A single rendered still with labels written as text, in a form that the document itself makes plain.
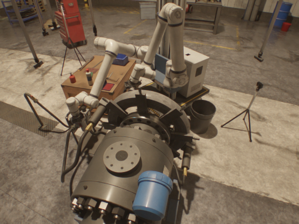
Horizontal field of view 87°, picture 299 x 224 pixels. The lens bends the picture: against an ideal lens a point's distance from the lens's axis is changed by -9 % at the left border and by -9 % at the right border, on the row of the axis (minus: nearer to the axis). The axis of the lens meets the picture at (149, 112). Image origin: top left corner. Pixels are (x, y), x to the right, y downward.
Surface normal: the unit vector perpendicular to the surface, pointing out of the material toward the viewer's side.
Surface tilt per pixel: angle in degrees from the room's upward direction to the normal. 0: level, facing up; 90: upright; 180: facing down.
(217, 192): 0
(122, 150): 0
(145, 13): 90
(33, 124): 0
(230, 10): 90
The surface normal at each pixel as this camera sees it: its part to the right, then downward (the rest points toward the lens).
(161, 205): 0.64, -0.44
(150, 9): 0.15, 0.66
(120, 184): 0.14, -0.71
